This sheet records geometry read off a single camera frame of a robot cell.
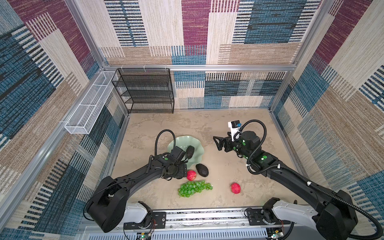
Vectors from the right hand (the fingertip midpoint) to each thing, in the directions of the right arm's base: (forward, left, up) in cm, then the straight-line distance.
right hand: (221, 137), depth 78 cm
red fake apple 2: (-20, -7, -17) cm, 27 cm away
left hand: (-10, +22, -17) cm, 30 cm away
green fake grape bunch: (-19, +17, -17) cm, 31 cm away
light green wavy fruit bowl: (+10, +20, -19) cm, 29 cm away
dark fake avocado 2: (-10, +10, -17) cm, 22 cm away
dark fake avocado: (+3, +17, -18) cm, 25 cm away
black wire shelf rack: (+46, +48, -5) cm, 67 cm away
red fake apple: (-13, +16, -17) cm, 27 cm away
